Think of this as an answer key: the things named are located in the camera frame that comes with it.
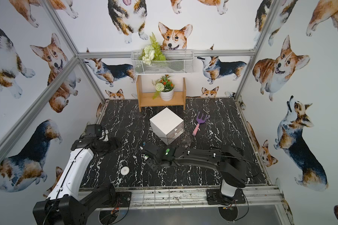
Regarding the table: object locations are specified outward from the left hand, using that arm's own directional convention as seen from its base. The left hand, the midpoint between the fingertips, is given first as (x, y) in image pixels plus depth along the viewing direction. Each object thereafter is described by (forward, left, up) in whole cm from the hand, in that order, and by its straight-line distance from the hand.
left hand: (115, 142), depth 81 cm
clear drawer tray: (+8, -42, -14) cm, 44 cm away
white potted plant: (+39, -28, +8) cm, 49 cm away
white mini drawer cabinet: (+11, -30, 0) cm, 31 cm away
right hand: (-7, -22, -1) cm, 23 cm away
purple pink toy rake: (+24, -53, -14) cm, 60 cm away
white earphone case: (-13, -5, -11) cm, 17 cm away
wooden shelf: (+34, -18, 0) cm, 38 cm away
